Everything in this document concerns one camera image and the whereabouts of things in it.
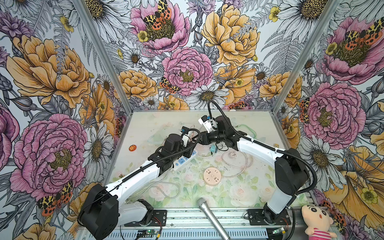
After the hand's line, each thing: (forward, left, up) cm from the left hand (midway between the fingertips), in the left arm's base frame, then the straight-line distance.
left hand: (191, 146), depth 82 cm
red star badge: (+9, +39, -15) cm, 43 cm away
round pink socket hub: (-11, -11, -13) cm, 21 cm away
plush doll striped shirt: (-35, -56, -8) cm, 67 cm away
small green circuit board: (-36, +18, -15) cm, 43 cm away
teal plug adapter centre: (+6, -13, -12) cm, 19 cm away
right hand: (+1, -2, +3) cm, 4 cm away
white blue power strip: (-1, +5, -13) cm, 14 cm away
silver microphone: (-25, -5, -11) cm, 28 cm away
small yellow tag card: (+9, -56, -14) cm, 58 cm away
